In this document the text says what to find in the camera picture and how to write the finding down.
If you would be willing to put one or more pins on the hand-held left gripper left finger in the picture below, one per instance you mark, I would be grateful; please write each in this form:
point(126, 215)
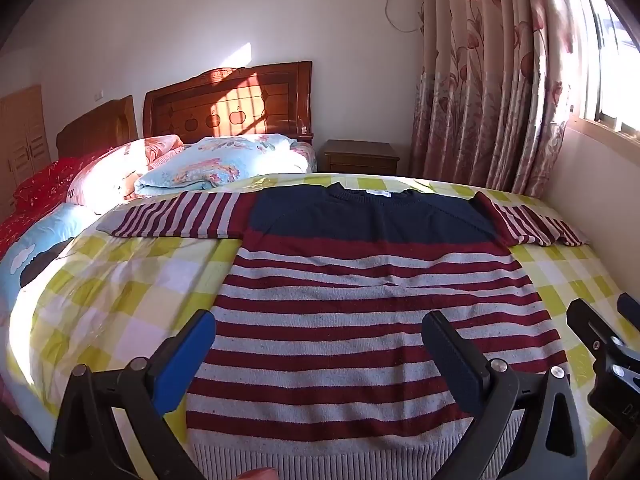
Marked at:
point(185, 360)

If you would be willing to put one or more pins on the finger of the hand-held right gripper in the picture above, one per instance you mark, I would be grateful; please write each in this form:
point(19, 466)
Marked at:
point(631, 306)
point(587, 322)

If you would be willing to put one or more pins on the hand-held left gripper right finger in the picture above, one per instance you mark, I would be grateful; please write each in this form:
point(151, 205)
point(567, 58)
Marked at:
point(450, 355)

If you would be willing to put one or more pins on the striped knit sweater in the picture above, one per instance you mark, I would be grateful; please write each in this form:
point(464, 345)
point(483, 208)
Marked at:
point(350, 310)

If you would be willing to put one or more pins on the person's left hand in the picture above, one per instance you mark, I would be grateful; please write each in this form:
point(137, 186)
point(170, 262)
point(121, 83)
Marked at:
point(260, 475)

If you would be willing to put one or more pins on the yellow checkered tablecloth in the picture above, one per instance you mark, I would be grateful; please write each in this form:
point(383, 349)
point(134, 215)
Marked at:
point(125, 285)

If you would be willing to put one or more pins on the light blue cloud blanket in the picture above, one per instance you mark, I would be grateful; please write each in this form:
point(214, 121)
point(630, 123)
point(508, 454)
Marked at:
point(30, 255)

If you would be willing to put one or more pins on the light blue floral quilt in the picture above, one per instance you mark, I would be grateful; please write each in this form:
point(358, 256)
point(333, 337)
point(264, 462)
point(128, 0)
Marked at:
point(225, 160)

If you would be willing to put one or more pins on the pink floral pillow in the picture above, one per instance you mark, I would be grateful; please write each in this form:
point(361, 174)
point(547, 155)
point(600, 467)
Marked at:
point(110, 170)

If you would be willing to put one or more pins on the wooden nightstand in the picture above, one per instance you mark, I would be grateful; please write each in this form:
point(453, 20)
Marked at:
point(360, 157)

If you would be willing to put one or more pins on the red bed sheet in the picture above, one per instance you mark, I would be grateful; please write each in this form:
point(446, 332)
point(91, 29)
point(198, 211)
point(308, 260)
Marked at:
point(35, 190)

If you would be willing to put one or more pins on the floral bed sheet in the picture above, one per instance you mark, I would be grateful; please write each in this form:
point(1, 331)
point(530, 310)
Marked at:
point(307, 157)

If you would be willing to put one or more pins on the window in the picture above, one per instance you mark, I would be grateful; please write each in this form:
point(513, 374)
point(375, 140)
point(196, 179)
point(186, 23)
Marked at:
point(615, 60)

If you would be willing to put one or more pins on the small plain wooden headboard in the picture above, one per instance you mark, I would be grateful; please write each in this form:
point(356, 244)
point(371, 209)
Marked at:
point(100, 125)

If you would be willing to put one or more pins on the pink floral curtain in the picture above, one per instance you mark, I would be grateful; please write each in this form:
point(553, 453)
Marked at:
point(490, 85)

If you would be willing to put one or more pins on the large carved wooden headboard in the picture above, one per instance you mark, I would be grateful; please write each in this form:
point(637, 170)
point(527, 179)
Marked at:
point(225, 100)

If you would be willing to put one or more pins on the light wooden wardrobe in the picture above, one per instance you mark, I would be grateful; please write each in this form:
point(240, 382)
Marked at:
point(22, 140)

